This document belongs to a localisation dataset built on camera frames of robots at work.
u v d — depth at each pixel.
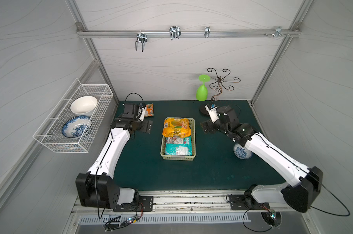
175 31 0.76
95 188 0.39
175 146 0.87
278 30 0.77
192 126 1.01
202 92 0.95
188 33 0.77
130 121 0.55
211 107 0.65
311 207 0.44
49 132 0.57
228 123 0.55
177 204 0.75
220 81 0.91
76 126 0.65
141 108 0.67
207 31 0.73
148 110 1.12
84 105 0.72
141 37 0.78
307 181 0.40
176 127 0.91
